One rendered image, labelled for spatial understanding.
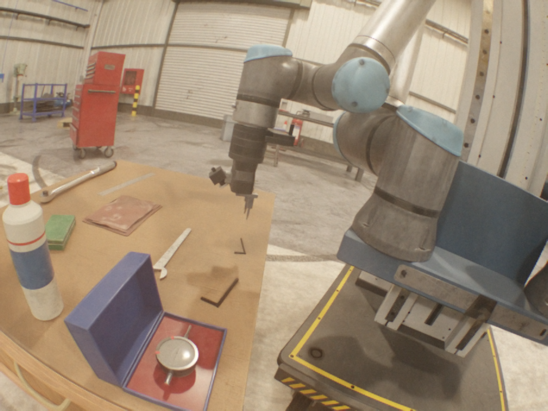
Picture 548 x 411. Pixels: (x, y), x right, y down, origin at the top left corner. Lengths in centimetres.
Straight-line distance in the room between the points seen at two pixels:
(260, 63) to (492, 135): 58
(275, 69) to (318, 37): 784
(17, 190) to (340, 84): 47
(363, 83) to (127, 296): 47
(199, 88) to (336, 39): 454
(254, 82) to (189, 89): 842
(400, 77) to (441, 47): 868
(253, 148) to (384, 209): 27
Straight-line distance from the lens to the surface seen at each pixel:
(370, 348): 74
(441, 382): 79
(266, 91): 50
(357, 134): 60
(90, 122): 318
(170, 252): 60
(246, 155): 51
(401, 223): 48
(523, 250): 74
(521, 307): 61
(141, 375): 39
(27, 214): 38
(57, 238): 63
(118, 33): 1153
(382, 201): 50
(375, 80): 43
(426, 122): 48
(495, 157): 75
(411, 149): 48
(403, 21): 51
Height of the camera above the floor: 81
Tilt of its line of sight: 20 degrees down
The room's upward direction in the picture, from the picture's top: 13 degrees clockwise
